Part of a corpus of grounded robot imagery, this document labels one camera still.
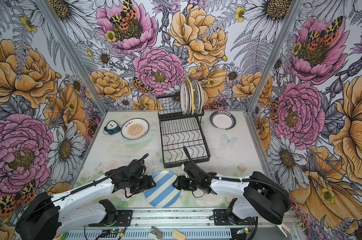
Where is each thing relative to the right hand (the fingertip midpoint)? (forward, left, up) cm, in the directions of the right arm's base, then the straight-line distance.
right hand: (178, 191), depth 81 cm
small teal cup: (+42, +46, +3) cm, 62 cm away
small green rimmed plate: (+51, -34, -2) cm, 61 cm away
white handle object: (-17, -47, 0) cm, 50 cm away
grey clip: (-18, +10, 0) cm, 21 cm away
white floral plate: (+37, -14, +31) cm, 51 cm away
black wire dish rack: (+39, 0, +1) cm, 39 cm away
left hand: (0, +15, 0) cm, 15 cm away
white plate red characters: (+49, -4, +22) cm, 54 cm away
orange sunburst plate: (+36, -8, +33) cm, 50 cm away
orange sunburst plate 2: (+45, +32, -1) cm, 56 cm away
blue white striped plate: (-1, +7, -2) cm, 8 cm away
